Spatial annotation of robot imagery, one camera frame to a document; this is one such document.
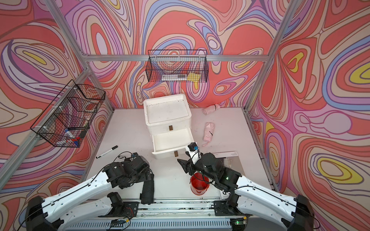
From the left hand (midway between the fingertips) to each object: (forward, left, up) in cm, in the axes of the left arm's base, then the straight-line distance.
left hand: (146, 176), depth 77 cm
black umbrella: (-6, -1, -5) cm, 8 cm away
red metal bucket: (-1, -29, -7) cm, 30 cm away
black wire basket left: (+25, +42, +22) cm, 54 cm away
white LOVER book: (+14, -51, -4) cm, 53 cm away
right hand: (+4, -20, +11) cm, 23 cm away
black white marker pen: (+21, +28, -6) cm, 36 cm away
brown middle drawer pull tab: (+12, -16, +4) cm, 20 cm away
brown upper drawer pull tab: (+25, -12, +12) cm, 30 cm away
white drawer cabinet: (+32, -10, +16) cm, 38 cm away
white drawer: (+17, -13, +6) cm, 22 cm away
